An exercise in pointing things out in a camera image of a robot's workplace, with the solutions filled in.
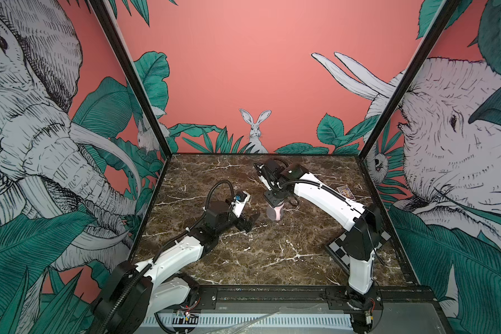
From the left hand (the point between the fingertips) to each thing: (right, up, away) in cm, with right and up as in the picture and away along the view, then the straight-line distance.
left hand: (251, 204), depth 82 cm
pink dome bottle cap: (+11, -3, +4) cm, 12 cm away
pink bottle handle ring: (+11, -6, +4) cm, 13 cm away
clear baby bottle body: (+9, -6, +9) cm, 14 cm away
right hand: (+9, +4, +3) cm, 10 cm away
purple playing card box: (+48, +3, +22) cm, 53 cm away
